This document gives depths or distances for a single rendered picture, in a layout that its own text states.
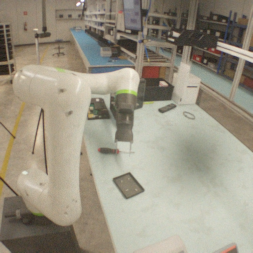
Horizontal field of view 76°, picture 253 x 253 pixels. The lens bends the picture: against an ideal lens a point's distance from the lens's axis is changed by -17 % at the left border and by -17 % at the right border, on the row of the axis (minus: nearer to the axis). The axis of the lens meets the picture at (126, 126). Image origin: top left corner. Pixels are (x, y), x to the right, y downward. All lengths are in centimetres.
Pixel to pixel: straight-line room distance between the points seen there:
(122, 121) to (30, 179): 43
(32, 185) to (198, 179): 67
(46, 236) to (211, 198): 72
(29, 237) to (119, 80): 80
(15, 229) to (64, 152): 55
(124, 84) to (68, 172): 45
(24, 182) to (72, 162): 28
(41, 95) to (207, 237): 67
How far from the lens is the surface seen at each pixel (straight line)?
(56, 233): 90
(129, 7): 233
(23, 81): 57
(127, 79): 83
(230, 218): 80
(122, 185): 76
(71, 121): 47
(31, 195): 73
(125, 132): 78
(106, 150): 88
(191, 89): 146
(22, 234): 93
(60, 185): 58
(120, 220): 67
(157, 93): 142
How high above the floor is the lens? 158
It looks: 32 degrees down
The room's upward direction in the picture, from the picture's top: 5 degrees clockwise
